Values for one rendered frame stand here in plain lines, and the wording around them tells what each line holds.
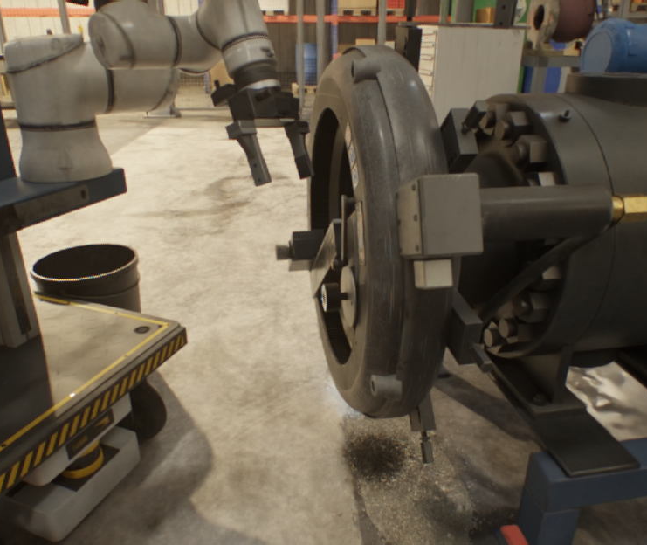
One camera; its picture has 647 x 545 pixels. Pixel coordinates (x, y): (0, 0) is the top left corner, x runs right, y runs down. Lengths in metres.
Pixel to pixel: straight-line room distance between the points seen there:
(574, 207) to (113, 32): 0.74
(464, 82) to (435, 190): 4.26
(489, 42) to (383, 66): 4.06
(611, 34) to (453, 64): 3.41
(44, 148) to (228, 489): 0.87
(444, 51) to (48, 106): 3.98
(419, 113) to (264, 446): 0.98
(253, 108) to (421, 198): 0.34
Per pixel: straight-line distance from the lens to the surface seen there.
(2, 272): 1.40
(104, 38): 0.98
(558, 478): 1.13
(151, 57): 1.00
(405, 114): 0.84
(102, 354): 1.34
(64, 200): 1.21
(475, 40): 4.94
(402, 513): 1.32
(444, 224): 0.69
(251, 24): 0.95
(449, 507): 1.36
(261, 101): 0.91
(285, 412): 1.59
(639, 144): 1.14
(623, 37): 1.52
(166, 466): 1.48
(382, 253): 0.79
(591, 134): 1.10
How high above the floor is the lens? 0.98
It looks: 23 degrees down
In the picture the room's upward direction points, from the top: straight up
